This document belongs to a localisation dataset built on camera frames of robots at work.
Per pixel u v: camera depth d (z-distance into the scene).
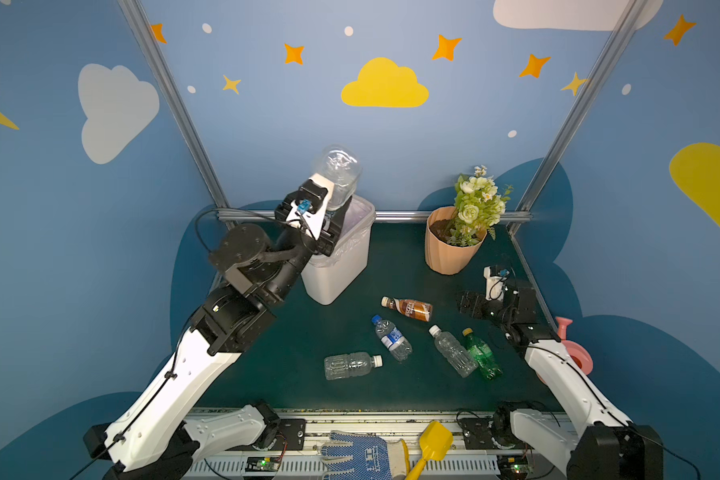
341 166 0.40
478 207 0.90
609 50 0.75
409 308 0.93
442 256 0.98
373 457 0.71
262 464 0.71
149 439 0.35
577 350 0.78
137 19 0.69
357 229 0.85
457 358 0.83
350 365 0.80
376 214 0.91
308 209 0.37
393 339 0.87
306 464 0.72
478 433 0.75
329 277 0.86
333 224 0.44
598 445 0.40
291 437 0.75
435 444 0.72
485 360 0.84
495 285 0.73
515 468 0.71
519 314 0.64
